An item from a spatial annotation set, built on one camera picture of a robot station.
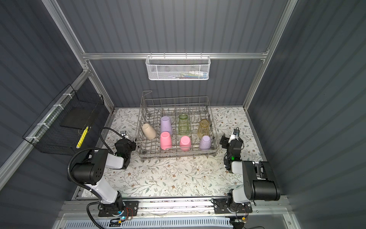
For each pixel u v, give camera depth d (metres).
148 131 0.91
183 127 0.94
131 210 0.72
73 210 0.75
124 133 0.85
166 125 0.91
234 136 0.78
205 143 0.85
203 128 0.91
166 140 0.87
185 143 0.84
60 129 0.72
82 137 0.70
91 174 0.47
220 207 0.73
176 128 0.99
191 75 0.92
